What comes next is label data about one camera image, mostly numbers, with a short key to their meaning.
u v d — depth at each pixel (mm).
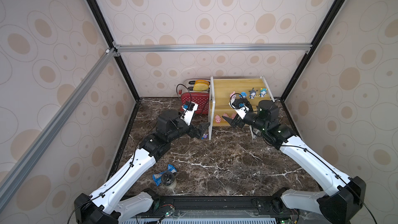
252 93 729
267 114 521
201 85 991
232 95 523
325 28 826
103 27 816
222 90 806
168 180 715
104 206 381
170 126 495
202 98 990
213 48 1525
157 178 806
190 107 574
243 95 713
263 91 731
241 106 577
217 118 851
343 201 371
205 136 969
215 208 754
